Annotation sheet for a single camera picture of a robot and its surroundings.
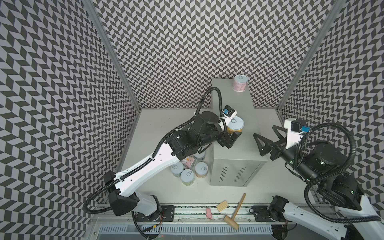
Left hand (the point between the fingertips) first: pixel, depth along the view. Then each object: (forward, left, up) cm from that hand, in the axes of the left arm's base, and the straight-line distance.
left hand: (232, 128), depth 61 cm
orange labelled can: (-5, +13, -32) cm, 35 cm away
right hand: (-6, -10, +3) cm, 12 cm away
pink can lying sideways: (-1, +19, -31) cm, 37 cm away
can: (+3, +13, -32) cm, 35 cm away
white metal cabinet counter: (0, -10, -39) cm, 40 cm away
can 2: (-4, +26, -32) cm, 42 cm away
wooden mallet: (-29, -1, -36) cm, 46 cm away
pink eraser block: (-25, +9, -36) cm, 45 cm away
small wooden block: (-22, +2, -39) cm, 44 cm away
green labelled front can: (-9, +20, -33) cm, 40 cm away
